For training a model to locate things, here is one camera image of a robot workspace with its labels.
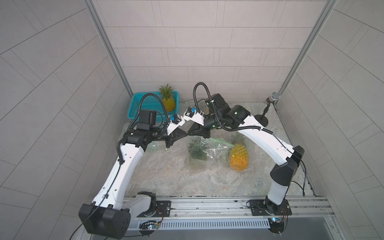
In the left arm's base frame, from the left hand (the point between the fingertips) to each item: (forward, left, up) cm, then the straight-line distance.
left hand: (187, 132), depth 67 cm
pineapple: (-5, -4, -5) cm, 9 cm away
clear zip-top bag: (+5, +22, -22) cm, 32 cm away
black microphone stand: (+28, -51, -23) cm, 62 cm away
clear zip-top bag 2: (-7, -9, -6) cm, 13 cm away
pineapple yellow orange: (+36, +16, -16) cm, 43 cm away
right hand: (0, -1, +1) cm, 2 cm away
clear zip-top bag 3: (-2, -36, -21) cm, 42 cm away
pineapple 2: (-2, -27, -17) cm, 32 cm away
